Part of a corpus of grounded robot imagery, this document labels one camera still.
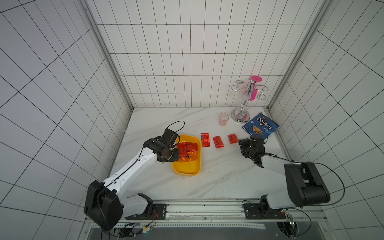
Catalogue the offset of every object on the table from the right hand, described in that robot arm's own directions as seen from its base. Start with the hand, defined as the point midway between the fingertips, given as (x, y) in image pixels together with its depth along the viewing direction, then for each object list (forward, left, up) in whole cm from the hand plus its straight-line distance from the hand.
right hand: (233, 140), depth 94 cm
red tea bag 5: (+3, 0, -2) cm, 3 cm away
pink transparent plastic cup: (+20, +5, -2) cm, 21 cm away
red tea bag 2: (-8, +32, +2) cm, 33 cm away
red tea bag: (-7, +27, +2) cm, 28 cm away
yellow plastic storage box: (-19, +26, -2) cm, 33 cm away
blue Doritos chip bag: (+17, -22, -4) cm, 28 cm away
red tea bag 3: (+2, +18, -4) cm, 18 cm away
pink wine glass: (+36, -15, +22) cm, 45 cm away
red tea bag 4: (+1, +9, -4) cm, 10 cm away
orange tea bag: (-13, +26, 0) cm, 29 cm away
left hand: (-19, +36, +6) cm, 41 cm away
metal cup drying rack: (+27, -6, +22) cm, 36 cm away
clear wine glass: (+17, -5, +9) cm, 20 cm away
